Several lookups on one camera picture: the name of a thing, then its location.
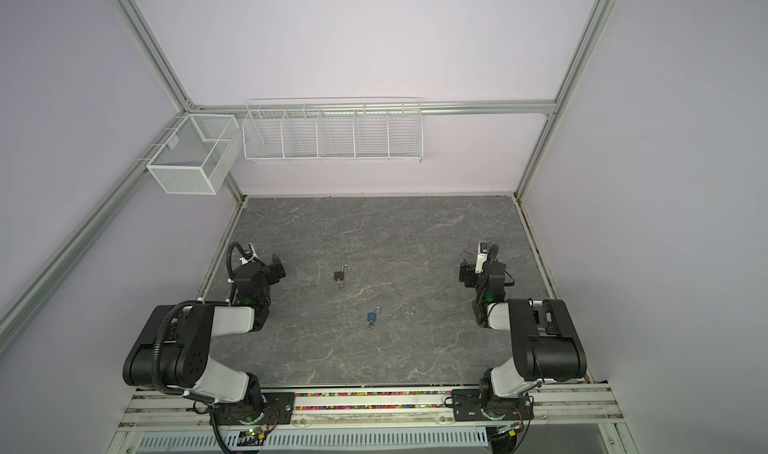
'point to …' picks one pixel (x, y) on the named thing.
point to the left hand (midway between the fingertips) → (262, 261)
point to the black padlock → (339, 275)
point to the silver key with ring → (339, 284)
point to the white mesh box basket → (199, 158)
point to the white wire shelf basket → (334, 130)
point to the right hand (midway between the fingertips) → (481, 262)
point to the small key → (371, 324)
